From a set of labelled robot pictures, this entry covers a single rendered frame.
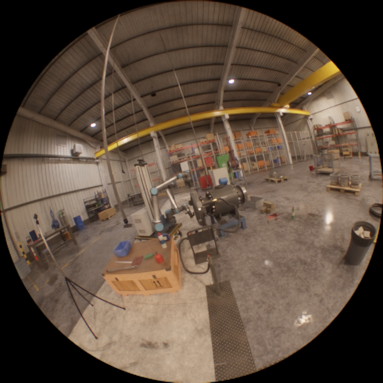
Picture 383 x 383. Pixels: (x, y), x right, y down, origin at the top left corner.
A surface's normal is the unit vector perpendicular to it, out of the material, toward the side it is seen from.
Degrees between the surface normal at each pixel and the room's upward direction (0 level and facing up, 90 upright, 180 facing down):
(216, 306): 0
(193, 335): 0
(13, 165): 90
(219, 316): 0
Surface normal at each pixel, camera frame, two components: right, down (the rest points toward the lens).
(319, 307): -0.26, -0.95
